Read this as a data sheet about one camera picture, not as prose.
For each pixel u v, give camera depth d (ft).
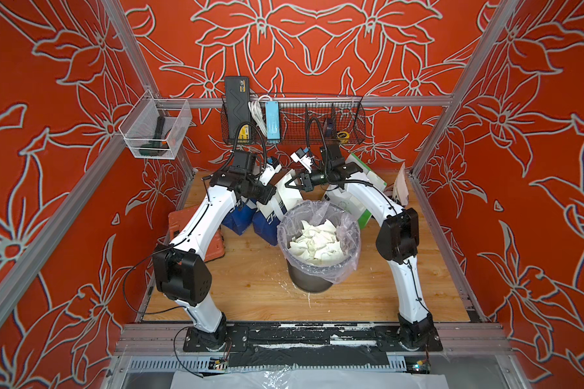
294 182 2.72
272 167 2.38
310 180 2.54
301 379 2.27
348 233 2.27
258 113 2.82
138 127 2.60
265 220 2.69
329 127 3.04
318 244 2.53
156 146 2.66
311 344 2.39
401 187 2.89
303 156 2.56
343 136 3.10
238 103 2.86
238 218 2.94
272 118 2.94
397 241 1.92
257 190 2.28
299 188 2.67
